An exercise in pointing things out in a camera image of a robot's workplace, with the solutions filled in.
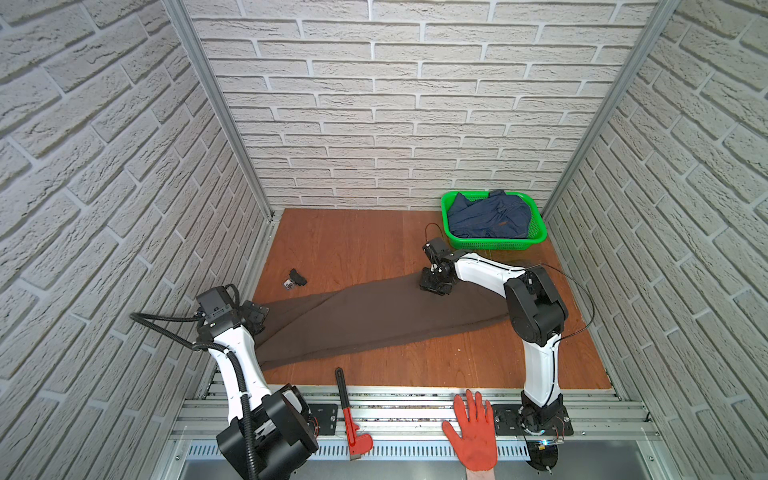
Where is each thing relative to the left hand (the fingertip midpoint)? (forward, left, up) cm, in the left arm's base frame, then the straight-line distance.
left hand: (254, 317), depth 79 cm
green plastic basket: (+37, -91, -3) cm, 99 cm away
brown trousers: (+6, -31, -9) cm, 33 cm away
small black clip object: (+18, -5, -10) cm, 21 cm away
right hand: (+16, -51, -10) cm, 54 cm away
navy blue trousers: (+42, -79, -2) cm, 89 cm away
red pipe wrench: (-28, -30, -11) cm, 42 cm away
